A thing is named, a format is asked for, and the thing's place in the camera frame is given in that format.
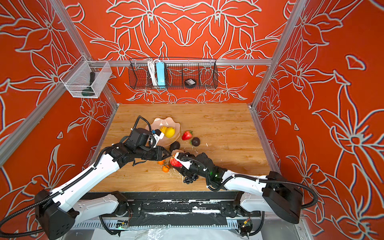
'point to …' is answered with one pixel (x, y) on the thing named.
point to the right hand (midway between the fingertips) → (175, 158)
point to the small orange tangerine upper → (161, 162)
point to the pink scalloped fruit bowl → (157, 123)
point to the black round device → (190, 82)
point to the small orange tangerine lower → (165, 169)
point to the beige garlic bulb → (175, 151)
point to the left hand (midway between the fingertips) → (170, 154)
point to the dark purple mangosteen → (195, 141)
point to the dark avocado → (174, 146)
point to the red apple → (174, 162)
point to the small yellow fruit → (163, 128)
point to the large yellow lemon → (169, 132)
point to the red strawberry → (187, 135)
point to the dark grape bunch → (193, 177)
